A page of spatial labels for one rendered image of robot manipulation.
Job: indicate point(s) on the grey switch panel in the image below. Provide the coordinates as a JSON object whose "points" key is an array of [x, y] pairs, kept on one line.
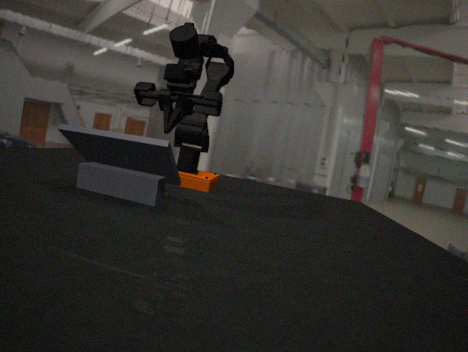
{"points": [[123, 165]]}

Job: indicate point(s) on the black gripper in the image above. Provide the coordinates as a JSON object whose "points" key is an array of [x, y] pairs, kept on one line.
{"points": [[147, 95]]}

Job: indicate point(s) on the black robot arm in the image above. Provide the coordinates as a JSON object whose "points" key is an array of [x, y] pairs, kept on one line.
{"points": [[191, 47]]}

